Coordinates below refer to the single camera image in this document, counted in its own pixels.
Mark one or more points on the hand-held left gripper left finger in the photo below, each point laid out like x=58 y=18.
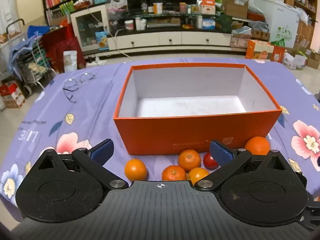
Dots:
x=102 y=152

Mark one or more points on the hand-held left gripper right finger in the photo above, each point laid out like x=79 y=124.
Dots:
x=221 y=153

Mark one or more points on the red tomato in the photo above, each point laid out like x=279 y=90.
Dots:
x=208 y=161

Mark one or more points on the orange tangerine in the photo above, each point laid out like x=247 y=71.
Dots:
x=189 y=160
x=135 y=169
x=257 y=145
x=196 y=175
x=173 y=173

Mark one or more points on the orange cardboard box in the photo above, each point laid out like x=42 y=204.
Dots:
x=162 y=135

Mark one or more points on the thin-framed eyeglasses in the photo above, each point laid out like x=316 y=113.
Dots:
x=71 y=85

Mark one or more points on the white power strip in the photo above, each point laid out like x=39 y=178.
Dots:
x=96 y=61

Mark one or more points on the white paper bag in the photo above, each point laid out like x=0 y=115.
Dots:
x=70 y=62

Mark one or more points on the red carton box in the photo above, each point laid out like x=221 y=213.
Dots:
x=10 y=92

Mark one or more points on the orange printed gift carton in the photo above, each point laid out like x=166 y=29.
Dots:
x=260 y=50

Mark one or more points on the blue snack bag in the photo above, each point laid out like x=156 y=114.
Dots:
x=102 y=41

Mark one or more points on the red paper bag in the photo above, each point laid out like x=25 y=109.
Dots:
x=62 y=45

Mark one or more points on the white glass-door cabinet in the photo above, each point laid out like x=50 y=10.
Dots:
x=73 y=35

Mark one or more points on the clear plastic bin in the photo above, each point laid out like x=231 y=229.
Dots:
x=241 y=33

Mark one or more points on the white TV stand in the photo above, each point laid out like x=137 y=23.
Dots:
x=150 y=38

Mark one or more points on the pink and white cup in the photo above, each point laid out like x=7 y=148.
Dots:
x=130 y=25

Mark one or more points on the blue and white tissue box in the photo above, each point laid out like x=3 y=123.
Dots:
x=208 y=24

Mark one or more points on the blue cloth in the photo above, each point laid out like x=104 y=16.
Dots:
x=18 y=51

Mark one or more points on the brown cardboard box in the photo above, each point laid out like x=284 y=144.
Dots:
x=235 y=11

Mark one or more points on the white and orange small box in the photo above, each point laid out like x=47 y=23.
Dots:
x=208 y=7

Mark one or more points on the white standing air conditioner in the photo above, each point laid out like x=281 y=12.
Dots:
x=30 y=2

